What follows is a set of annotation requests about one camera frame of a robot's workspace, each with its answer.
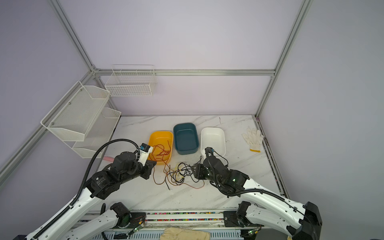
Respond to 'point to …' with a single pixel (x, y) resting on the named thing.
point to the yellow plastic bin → (162, 143)
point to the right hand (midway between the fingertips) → (192, 168)
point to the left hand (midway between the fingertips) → (153, 164)
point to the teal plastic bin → (186, 138)
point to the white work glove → (253, 139)
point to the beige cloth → (176, 233)
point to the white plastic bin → (214, 137)
